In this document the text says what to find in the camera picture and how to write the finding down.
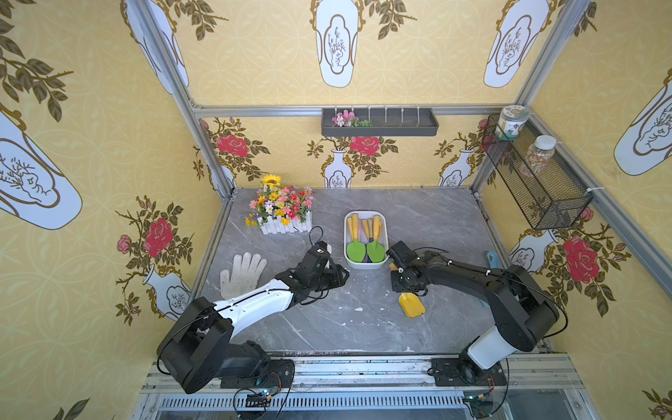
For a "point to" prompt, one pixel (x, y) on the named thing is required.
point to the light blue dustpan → (493, 260)
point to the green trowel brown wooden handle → (393, 267)
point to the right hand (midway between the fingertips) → (401, 281)
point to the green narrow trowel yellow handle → (356, 250)
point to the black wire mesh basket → (545, 187)
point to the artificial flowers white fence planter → (281, 210)
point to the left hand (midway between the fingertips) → (338, 272)
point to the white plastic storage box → (366, 214)
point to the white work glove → (245, 276)
